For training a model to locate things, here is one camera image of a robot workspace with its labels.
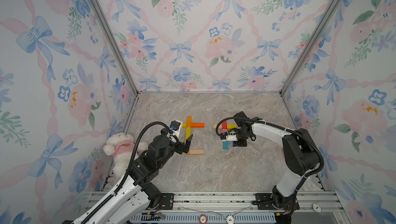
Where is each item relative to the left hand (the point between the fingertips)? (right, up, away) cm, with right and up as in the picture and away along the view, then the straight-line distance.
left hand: (183, 130), depth 71 cm
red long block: (+23, -1, +29) cm, 38 cm away
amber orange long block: (0, 0, +30) cm, 30 cm away
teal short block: (+23, -12, +21) cm, 33 cm away
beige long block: (+6, -15, +20) cm, 25 cm away
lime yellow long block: (0, -5, +27) cm, 27 cm away
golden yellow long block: (+3, -9, -6) cm, 11 cm away
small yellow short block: (+27, -2, +29) cm, 40 cm away
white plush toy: (-35, -10, +12) cm, 38 cm away
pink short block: (+23, -4, +27) cm, 36 cm away
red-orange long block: (+6, -1, +30) cm, 30 cm away
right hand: (+30, -8, +23) cm, 38 cm away
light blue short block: (+26, -10, +19) cm, 34 cm away
